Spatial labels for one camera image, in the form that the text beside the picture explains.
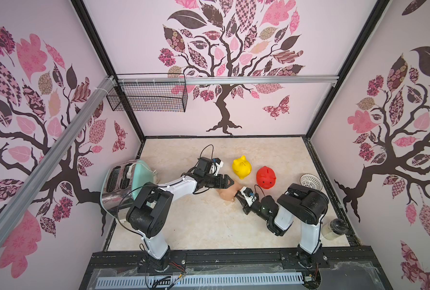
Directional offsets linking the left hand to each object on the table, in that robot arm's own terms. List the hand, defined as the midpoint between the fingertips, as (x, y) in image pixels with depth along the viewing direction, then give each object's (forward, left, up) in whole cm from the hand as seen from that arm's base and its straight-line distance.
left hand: (228, 186), depth 90 cm
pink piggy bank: (-5, 0, +2) cm, 5 cm away
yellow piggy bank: (+10, -8, +1) cm, 13 cm away
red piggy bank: (+3, -19, +2) cm, 20 cm away
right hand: (-3, -5, -1) cm, 6 cm away
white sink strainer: (+4, -46, -4) cm, 46 cm away
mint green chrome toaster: (-5, +48, +12) cm, 50 cm away
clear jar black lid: (-22, -43, +4) cm, 49 cm away
